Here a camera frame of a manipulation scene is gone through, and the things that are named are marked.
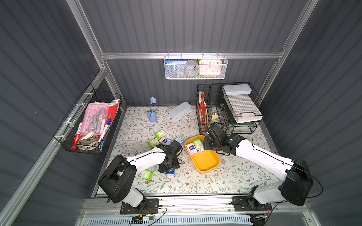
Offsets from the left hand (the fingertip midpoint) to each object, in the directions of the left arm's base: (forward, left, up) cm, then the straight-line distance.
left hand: (173, 168), depth 86 cm
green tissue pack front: (-4, +15, +1) cm, 16 cm away
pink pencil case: (+18, +39, +30) cm, 53 cm away
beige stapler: (+3, +36, +30) cm, 47 cm away
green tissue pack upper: (+24, +10, +2) cm, 26 cm away
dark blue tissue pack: (-2, +1, +1) cm, 3 cm away
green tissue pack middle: (+17, +14, +1) cm, 23 cm away
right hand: (+10, -21, +13) cm, 27 cm away
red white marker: (+4, +43, +30) cm, 52 cm away
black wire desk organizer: (+53, -31, 0) cm, 61 cm away
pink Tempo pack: (+19, +6, +2) cm, 20 cm away
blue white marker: (+12, +31, +30) cm, 45 cm away
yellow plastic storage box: (+6, -21, -3) cm, 22 cm away
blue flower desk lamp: (+38, +17, +5) cm, 42 cm away
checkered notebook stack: (+32, -47, +20) cm, 60 cm away
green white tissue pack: (+14, -17, +5) cm, 22 cm away
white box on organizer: (+48, -45, +22) cm, 70 cm away
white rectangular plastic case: (+50, -4, +1) cm, 50 cm away
